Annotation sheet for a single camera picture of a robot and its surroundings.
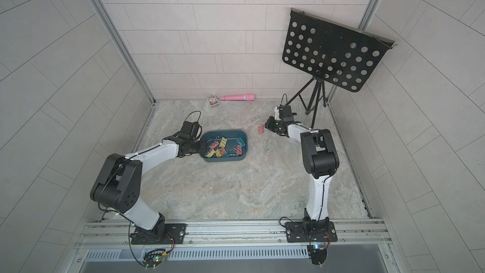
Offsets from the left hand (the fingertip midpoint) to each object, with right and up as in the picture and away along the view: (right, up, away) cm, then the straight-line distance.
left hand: (208, 143), depth 95 cm
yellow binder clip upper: (+7, 0, +1) cm, 7 cm away
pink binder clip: (+27, +7, +7) cm, 29 cm away
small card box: (-2, +23, +21) cm, 31 cm away
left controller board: (-14, -38, -26) cm, 48 cm away
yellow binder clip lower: (+2, -5, -3) cm, 6 cm away
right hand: (+30, +11, +7) cm, 33 cm away
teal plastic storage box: (+2, +4, +1) cm, 4 cm away
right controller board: (+46, -37, -27) cm, 65 cm away
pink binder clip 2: (+16, -3, -1) cm, 16 cm away
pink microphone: (+22, +25, +21) cm, 39 cm away
